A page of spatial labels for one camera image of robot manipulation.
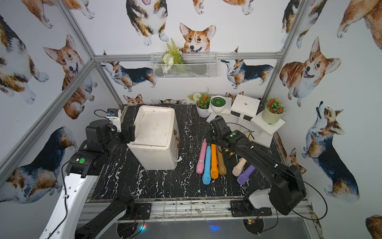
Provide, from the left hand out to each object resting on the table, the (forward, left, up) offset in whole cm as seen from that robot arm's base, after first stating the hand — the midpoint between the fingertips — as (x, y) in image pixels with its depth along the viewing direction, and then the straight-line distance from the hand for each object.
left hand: (127, 123), depth 67 cm
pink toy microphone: (-9, -33, -30) cm, 45 cm away
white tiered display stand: (+20, -60, -19) cm, 66 cm away
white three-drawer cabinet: (-3, -12, -10) cm, 16 cm away
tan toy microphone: (-11, -45, -29) cm, 55 cm away
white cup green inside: (+22, -44, -11) cm, 51 cm away
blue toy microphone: (-16, -37, -30) cm, 50 cm away
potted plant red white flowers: (+31, -35, -20) cm, 51 cm away
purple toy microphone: (-16, -56, -30) cm, 66 cm away
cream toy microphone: (-12, -54, -29) cm, 62 cm away
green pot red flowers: (+12, -74, -9) cm, 76 cm away
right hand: (+2, -37, -16) cm, 40 cm away
